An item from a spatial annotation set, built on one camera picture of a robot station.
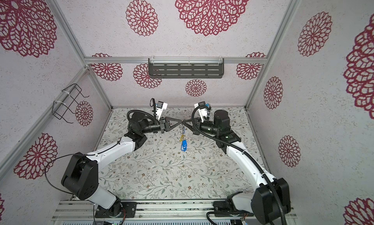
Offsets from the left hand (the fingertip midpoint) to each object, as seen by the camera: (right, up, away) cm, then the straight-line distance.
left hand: (180, 123), depth 71 cm
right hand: (+2, +1, -2) cm, 3 cm away
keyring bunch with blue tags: (+2, -11, +3) cm, 11 cm away
